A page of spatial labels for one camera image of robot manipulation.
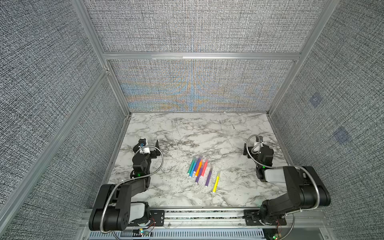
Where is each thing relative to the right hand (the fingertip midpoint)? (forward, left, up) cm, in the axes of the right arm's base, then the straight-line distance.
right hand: (253, 140), depth 92 cm
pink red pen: (-14, +31, -8) cm, 35 cm away
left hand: (-3, +63, +6) cm, 63 cm away
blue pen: (-15, +38, -8) cm, 41 cm away
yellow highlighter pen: (-23, +24, -8) cm, 34 cm away
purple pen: (-19, +28, -9) cm, 35 cm away
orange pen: (-14, +34, -8) cm, 38 cm away
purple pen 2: (-17, +33, -8) cm, 38 cm away
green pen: (-13, +38, -8) cm, 41 cm away
